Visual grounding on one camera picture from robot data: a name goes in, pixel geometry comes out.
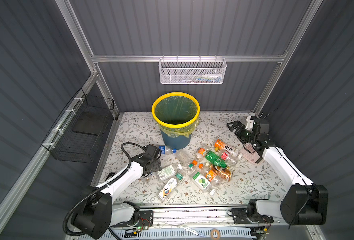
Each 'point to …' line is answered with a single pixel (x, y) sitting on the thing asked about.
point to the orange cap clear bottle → (194, 170)
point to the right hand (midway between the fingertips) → (233, 128)
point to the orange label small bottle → (201, 153)
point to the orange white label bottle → (231, 150)
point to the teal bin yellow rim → (176, 114)
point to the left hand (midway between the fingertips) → (152, 166)
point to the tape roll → (219, 235)
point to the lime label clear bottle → (202, 181)
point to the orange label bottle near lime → (211, 176)
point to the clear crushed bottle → (184, 157)
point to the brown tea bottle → (224, 172)
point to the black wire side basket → (75, 135)
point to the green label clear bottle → (168, 172)
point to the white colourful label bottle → (167, 189)
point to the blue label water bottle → (167, 150)
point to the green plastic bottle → (216, 159)
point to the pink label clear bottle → (225, 156)
